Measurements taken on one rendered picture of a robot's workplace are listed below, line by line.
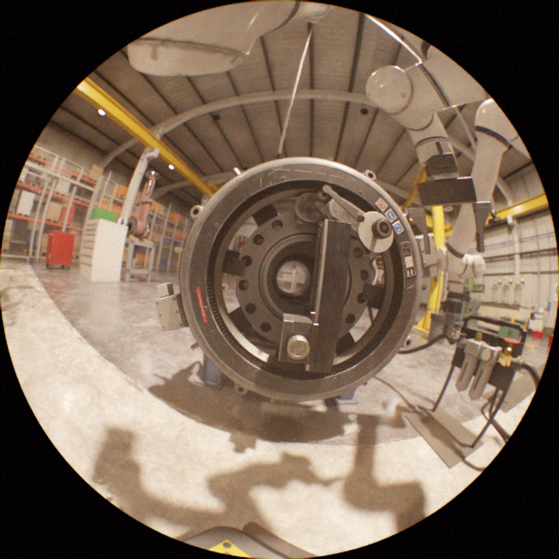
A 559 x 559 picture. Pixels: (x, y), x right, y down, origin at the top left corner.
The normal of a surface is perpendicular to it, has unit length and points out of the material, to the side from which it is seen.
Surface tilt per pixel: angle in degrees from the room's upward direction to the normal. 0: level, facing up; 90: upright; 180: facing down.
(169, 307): 90
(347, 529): 0
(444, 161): 113
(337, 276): 90
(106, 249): 90
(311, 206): 90
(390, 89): 123
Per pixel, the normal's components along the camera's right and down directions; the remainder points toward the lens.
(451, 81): -0.61, 0.76
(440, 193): -0.70, 0.30
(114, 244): 0.98, 0.15
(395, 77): -0.87, 0.29
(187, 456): 0.15, -0.99
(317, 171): -0.02, 0.01
